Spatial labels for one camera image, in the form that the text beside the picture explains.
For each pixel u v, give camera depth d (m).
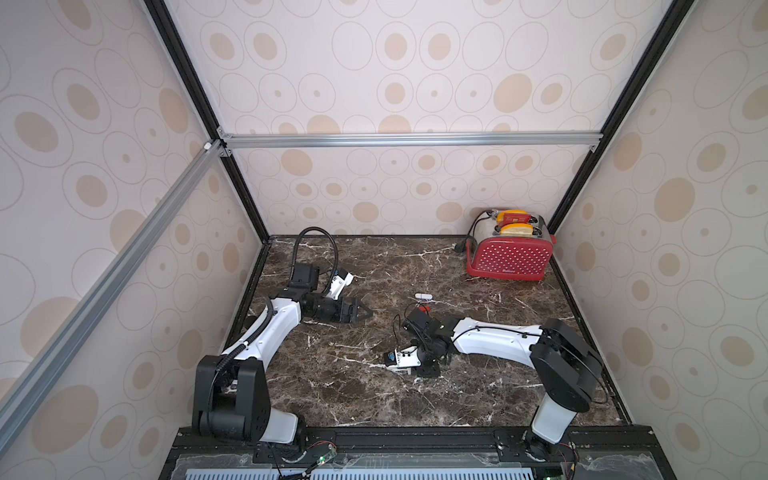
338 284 0.78
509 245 0.95
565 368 0.46
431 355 0.74
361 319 0.76
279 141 0.90
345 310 0.73
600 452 0.73
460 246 1.13
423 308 1.00
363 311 0.77
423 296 1.03
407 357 0.74
